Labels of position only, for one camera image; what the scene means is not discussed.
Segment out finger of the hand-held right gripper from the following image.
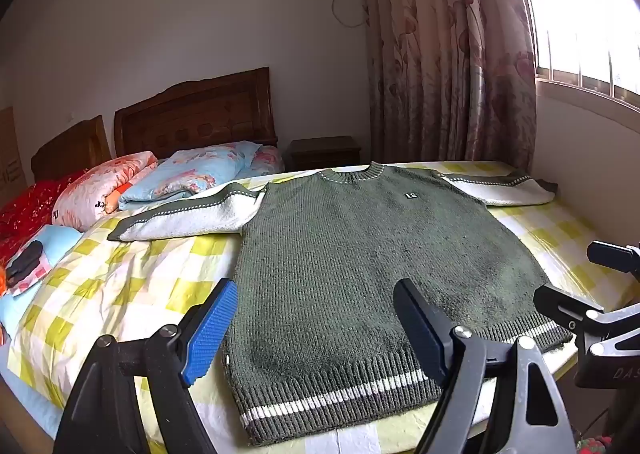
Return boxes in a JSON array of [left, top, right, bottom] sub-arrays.
[[586, 240, 640, 282], [533, 284, 606, 335]]

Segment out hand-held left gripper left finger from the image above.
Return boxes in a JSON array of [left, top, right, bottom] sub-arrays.
[[52, 278, 239, 454]]

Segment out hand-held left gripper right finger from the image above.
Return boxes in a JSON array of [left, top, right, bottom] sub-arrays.
[[393, 278, 573, 454]]

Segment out green knit sweater white sleeves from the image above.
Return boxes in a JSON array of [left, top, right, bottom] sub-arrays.
[[106, 161, 574, 446]]

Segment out bed with yellow checked sheet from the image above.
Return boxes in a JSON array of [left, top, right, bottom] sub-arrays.
[[0, 160, 621, 454]]

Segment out light blue floral quilt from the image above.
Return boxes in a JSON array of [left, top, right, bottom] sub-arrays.
[[119, 140, 263, 212]]

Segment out light blue cloth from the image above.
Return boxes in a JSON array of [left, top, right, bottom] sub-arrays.
[[0, 225, 83, 330]]

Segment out blue and pink floral pillow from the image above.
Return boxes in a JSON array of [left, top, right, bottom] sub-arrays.
[[247, 145, 284, 177]]

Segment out pink cloth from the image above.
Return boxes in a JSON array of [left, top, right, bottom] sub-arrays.
[[10, 249, 53, 297]]

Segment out dark cloth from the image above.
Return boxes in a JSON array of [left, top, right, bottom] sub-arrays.
[[5, 240, 45, 285]]

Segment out dark wooden nightstand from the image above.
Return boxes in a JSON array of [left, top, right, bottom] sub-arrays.
[[286, 135, 362, 171]]

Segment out large wooden headboard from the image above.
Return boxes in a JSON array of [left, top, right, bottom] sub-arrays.
[[114, 66, 278, 160]]

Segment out red patterned blanket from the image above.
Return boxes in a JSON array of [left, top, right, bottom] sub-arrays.
[[0, 169, 86, 265]]

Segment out small wooden headboard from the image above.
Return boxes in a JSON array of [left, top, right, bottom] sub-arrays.
[[31, 115, 112, 182]]

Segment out window with bars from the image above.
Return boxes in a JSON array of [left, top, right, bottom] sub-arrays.
[[500, 0, 640, 110]]

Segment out cardboard box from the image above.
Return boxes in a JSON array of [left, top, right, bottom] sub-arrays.
[[0, 106, 28, 207]]

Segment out pink floral curtain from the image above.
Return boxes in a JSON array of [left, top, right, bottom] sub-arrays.
[[352, 0, 538, 170]]

